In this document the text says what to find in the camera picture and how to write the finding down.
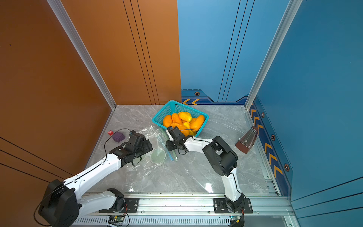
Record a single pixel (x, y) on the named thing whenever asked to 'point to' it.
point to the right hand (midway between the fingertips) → (168, 144)
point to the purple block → (118, 136)
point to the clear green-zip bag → (159, 158)
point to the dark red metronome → (246, 142)
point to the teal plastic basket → (173, 107)
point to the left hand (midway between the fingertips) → (148, 144)
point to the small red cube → (110, 132)
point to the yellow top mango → (185, 116)
